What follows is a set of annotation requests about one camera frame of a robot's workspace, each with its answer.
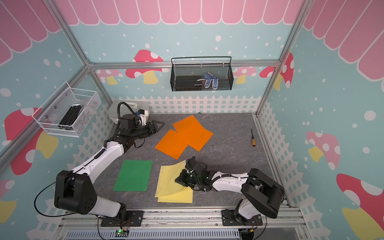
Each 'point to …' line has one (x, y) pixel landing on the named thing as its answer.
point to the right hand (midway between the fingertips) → (173, 181)
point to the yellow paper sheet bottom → (168, 174)
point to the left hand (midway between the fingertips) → (162, 127)
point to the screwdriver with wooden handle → (253, 140)
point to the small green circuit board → (121, 233)
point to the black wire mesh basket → (201, 73)
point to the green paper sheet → (134, 176)
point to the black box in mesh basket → (188, 82)
